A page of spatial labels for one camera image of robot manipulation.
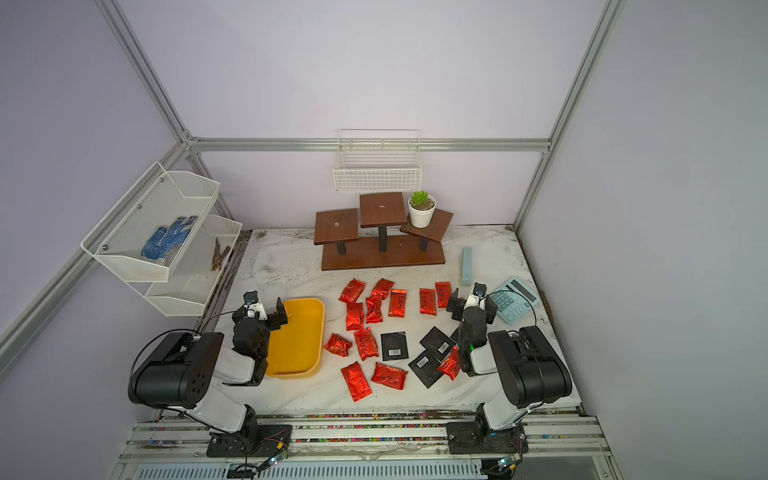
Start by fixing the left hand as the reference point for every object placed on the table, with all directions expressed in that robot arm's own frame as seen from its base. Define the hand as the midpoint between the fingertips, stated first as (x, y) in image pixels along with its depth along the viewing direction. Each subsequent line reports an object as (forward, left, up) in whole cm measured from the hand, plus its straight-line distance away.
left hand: (264, 304), depth 92 cm
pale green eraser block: (+17, -67, -2) cm, 69 cm away
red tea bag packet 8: (-18, -57, -4) cm, 60 cm away
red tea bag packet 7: (-21, -39, -4) cm, 45 cm away
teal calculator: (+4, -81, -4) cm, 82 cm away
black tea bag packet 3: (-10, -55, -7) cm, 56 cm away
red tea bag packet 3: (+4, -42, -5) cm, 43 cm away
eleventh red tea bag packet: (-22, -30, -5) cm, 38 cm away
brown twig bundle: (+11, +15, +8) cm, 21 cm away
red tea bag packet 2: (-1, -34, -4) cm, 35 cm away
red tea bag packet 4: (+4, -52, -5) cm, 53 cm away
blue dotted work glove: (+4, +19, +24) cm, 31 cm away
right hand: (+2, -66, +1) cm, 66 cm away
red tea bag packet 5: (+8, -58, -5) cm, 59 cm away
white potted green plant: (+25, -50, +19) cm, 59 cm away
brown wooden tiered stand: (+25, -35, +6) cm, 44 cm away
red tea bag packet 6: (-11, -33, -4) cm, 35 cm away
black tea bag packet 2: (-18, -50, -6) cm, 54 cm away
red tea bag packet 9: (-12, -24, -3) cm, 27 cm away
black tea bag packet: (-11, -41, -6) cm, 43 cm away
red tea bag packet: (+8, -26, -5) cm, 28 cm away
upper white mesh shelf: (+4, +23, +26) cm, 35 cm away
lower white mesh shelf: (+9, +22, +6) cm, 25 cm away
